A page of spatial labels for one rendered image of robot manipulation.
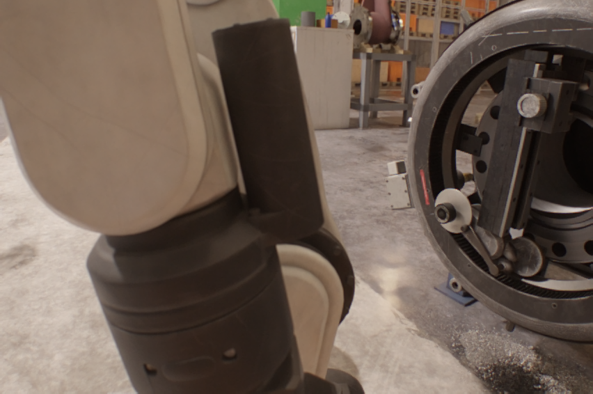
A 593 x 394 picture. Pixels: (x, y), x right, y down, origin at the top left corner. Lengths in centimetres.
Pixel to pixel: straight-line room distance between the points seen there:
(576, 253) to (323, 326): 80
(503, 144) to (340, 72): 398
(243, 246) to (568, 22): 83
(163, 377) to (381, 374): 107
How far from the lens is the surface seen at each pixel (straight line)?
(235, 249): 17
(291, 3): 812
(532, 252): 106
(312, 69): 466
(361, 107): 492
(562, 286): 106
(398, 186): 125
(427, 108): 111
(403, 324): 143
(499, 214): 100
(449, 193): 108
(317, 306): 37
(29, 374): 137
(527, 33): 96
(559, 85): 85
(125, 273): 17
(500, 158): 97
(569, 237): 110
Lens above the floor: 82
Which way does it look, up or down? 14 degrees down
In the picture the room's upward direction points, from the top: 1 degrees clockwise
